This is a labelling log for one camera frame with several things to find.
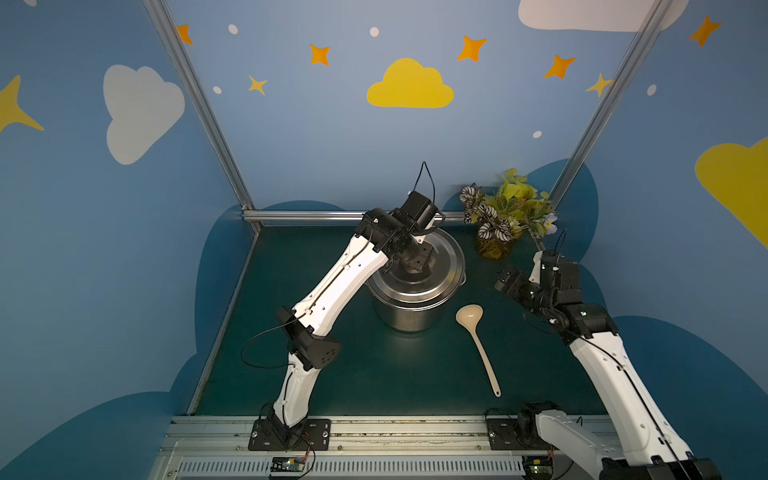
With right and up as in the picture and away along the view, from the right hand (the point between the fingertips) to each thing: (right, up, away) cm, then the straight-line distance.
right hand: (510, 277), depth 77 cm
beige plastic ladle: (-6, -13, +16) cm, 22 cm away
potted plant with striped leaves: (+9, +20, +24) cm, 33 cm away
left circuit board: (-57, -45, -5) cm, 73 cm away
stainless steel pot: (-21, -15, +18) cm, 31 cm away
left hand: (-25, +7, -2) cm, 26 cm away
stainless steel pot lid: (-19, +1, -4) cm, 19 cm away
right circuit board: (+5, -46, -5) cm, 46 cm away
